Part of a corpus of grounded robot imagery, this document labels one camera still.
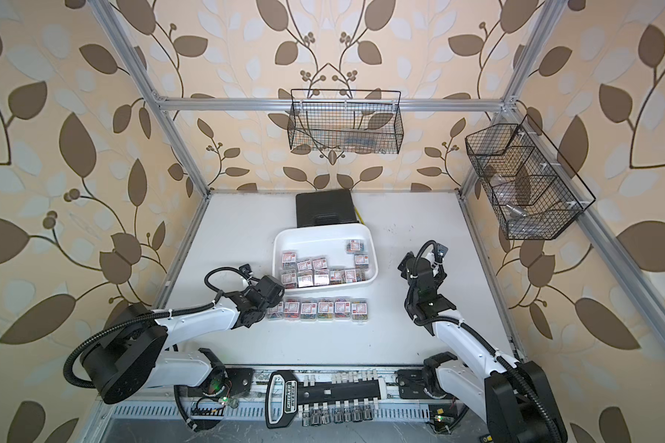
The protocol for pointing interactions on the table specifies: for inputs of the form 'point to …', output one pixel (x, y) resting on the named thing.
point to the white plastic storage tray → (315, 257)
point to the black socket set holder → (347, 397)
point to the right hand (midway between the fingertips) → (420, 260)
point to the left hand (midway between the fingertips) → (262, 291)
